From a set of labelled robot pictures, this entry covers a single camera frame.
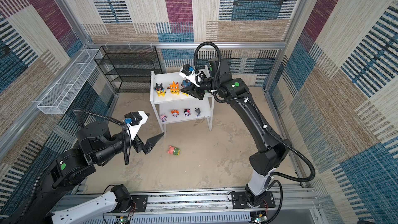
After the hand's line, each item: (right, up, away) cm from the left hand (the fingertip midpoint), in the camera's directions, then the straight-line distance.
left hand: (154, 121), depth 56 cm
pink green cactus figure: (+1, -19, +31) cm, 36 cm away
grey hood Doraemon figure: (+15, +2, +27) cm, 31 cm away
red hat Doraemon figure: (+9, +2, +27) cm, 29 cm away
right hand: (+10, +14, +12) cm, 21 cm away
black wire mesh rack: (-33, +31, +52) cm, 69 cm away
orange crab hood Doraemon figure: (+3, +1, +27) cm, 27 cm away
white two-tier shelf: (0, +6, +35) cm, 36 cm away
